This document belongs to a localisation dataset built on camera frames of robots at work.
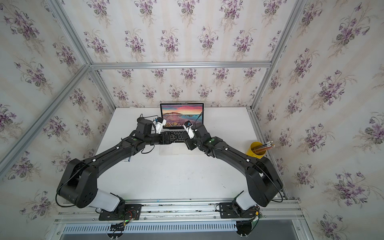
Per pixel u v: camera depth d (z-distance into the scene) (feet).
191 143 2.46
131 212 2.38
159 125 2.57
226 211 2.40
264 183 1.40
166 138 2.45
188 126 2.43
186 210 2.45
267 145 2.61
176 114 3.31
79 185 1.39
